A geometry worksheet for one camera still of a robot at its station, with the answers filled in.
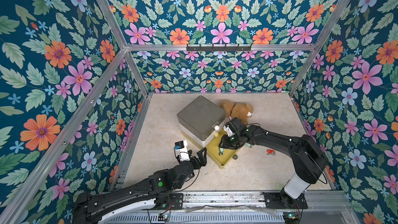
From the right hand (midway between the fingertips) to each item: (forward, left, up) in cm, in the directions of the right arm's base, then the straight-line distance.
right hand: (221, 145), depth 86 cm
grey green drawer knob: (-5, -8, -4) cm, 10 cm away
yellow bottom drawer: (-1, +5, -5) cm, 7 cm away
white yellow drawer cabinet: (+3, +16, +2) cm, 16 cm away
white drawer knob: (+4, +3, +11) cm, 13 cm away
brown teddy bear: (+20, -13, +6) cm, 25 cm away
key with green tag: (-1, 0, -6) cm, 6 cm away
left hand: (-8, +9, +9) cm, 15 cm away
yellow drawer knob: (+4, +3, +5) cm, 7 cm away
